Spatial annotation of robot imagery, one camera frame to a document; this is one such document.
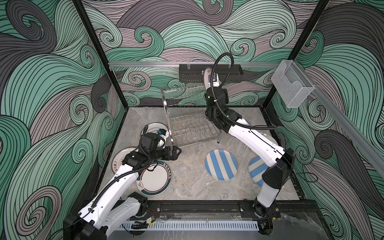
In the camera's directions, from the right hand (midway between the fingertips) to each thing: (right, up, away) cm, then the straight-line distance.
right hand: (221, 88), depth 71 cm
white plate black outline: (-41, -22, +36) cm, 59 cm away
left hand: (-23, -31, +5) cm, 39 cm away
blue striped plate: (+4, -43, +18) cm, 47 cm away
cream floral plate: (+40, -28, +30) cm, 57 cm away
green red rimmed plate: (-35, -53, +15) cm, 65 cm away
